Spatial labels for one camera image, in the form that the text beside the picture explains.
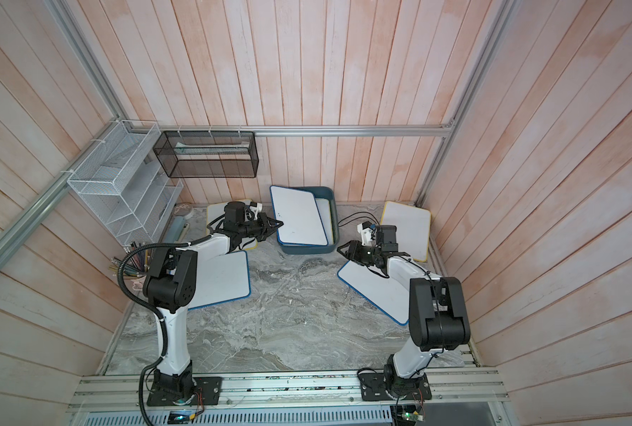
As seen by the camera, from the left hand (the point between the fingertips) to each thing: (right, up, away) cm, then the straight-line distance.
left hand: (284, 224), depth 96 cm
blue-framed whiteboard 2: (-23, -20, 0) cm, 31 cm away
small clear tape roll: (-49, +7, +22) cm, 54 cm away
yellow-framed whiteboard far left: (-35, +7, +25) cm, 44 cm away
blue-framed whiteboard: (+5, +4, +11) cm, 13 cm away
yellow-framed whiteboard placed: (+15, +9, +21) cm, 28 cm away
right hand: (+21, -9, -3) cm, 23 cm away
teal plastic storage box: (+13, +15, +22) cm, 29 cm away
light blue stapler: (-45, -2, +8) cm, 46 cm away
